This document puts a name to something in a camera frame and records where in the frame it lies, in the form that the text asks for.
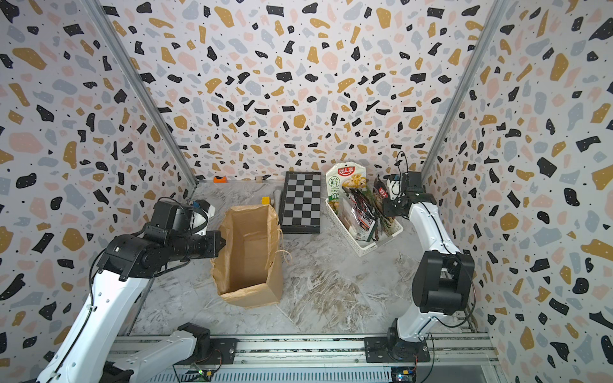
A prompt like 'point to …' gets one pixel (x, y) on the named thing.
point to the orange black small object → (219, 179)
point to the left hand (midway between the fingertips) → (228, 241)
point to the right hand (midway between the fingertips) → (389, 205)
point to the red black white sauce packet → (381, 187)
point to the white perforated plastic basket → (362, 246)
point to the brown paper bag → (249, 268)
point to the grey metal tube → (277, 194)
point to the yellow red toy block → (266, 200)
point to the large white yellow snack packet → (346, 175)
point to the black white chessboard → (300, 203)
